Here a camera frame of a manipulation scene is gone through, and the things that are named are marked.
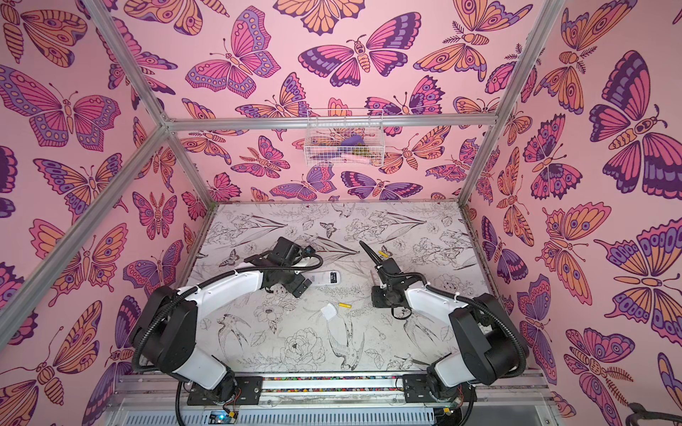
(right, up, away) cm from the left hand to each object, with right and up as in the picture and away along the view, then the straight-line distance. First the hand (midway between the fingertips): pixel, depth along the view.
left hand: (299, 272), depth 91 cm
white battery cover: (+10, -13, -1) cm, 17 cm away
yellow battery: (+16, -11, -1) cm, 19 cm away
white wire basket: (+16, +48, +6) cm, 51 cm away
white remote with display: (+11, -3, +5) cm, 12 cm away
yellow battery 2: (+31, +5, +12) cm, 33 cm away
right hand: (+27, -8, 0) cm, 28 cm away
